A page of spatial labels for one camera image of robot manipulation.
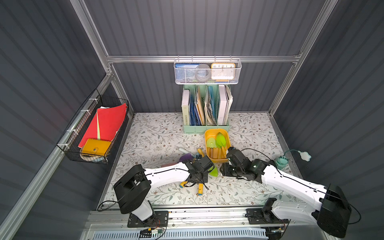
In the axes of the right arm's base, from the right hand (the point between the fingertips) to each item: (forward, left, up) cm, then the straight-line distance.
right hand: (224, 168), depth 81 cm
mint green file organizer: (+38, +9, +11) cm, 40 cm away
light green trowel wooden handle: (+22, +5, -9) cm, 25 cm away
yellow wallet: (-1, +59, +22) cm, 63 cm away
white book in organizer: (+32, +22, +16) cm, 42 cm away
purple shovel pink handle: (+11, +22, -9) cm, 26 cm away
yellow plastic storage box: (+30, +4, -8) cm, 32 cm away
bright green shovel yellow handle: (+22, -1, -9) cm, 24 cm away
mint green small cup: (+5, -33, -2) cm, 34 cm away
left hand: (-4, +11, -5) cm, 13 cm away
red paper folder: (+14, +61, +21) cm, 66 cm away
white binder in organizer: (+36, -1, +16) cm, 40 cm away
